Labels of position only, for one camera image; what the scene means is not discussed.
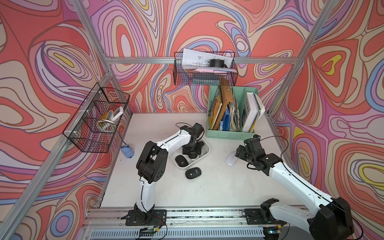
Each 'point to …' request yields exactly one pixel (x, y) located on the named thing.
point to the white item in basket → (117, 113)
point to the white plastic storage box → (205, 151)
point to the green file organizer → (232, 113)
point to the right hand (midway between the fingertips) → (243, 155)
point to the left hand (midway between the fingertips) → (196, 153)
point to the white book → (253, 107)
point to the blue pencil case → (127, 151)
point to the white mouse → (231, 159)
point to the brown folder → (227, 97)
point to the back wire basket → (202, 77)
